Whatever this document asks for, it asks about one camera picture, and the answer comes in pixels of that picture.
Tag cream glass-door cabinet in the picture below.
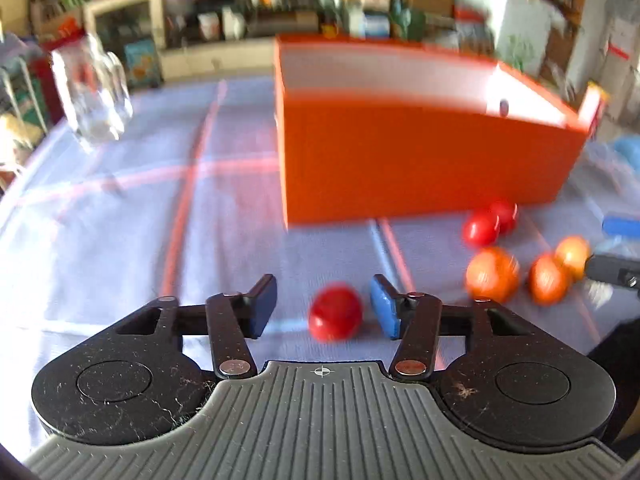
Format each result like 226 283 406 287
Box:
84 0 166 56

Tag clear glass jar mug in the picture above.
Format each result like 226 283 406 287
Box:
50 32 134 144

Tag medium orange fruit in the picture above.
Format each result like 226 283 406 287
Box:
529 254 572 306

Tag white box with green print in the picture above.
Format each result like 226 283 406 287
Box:
492 0 557 73

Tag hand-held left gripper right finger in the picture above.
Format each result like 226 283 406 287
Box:
370 274 533 381

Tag white low cabinet with drawers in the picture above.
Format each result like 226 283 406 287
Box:
160 37 278 82

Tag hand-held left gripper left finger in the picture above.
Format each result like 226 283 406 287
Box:
116 274 278 380

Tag large orange fruit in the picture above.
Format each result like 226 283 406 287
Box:
465 246 522 305

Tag small red tomato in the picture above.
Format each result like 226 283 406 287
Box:
487 199 519 234
461 210 501 248

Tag large red tomato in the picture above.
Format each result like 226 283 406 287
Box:
308 282 364 342

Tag blue box with orange picture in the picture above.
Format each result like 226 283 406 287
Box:
124 40 164 89

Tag light blue object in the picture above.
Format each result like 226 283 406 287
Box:
611 135 640 172

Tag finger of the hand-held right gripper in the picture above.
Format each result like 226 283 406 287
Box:
602 215 640 237
584 254 640 289

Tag small pale orange fruit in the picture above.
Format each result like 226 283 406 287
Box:
554 235 592 281

